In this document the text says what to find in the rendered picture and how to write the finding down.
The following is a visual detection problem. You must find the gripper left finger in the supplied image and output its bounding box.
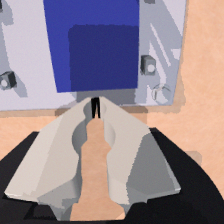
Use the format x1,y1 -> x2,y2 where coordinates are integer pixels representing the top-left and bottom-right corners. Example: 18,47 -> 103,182
0,96 -> 97,224

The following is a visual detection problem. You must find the blue flat plate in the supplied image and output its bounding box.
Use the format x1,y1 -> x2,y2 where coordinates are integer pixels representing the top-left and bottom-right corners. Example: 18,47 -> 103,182
43,0 -> 139,93

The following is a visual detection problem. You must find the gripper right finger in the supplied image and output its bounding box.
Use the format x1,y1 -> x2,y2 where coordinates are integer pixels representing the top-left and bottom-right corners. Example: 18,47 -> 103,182
97,96 -> 224,224

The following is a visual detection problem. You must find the grey metal fixture plate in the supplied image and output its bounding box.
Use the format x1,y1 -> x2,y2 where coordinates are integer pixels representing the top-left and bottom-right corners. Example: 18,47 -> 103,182
0,0 -> 187,111

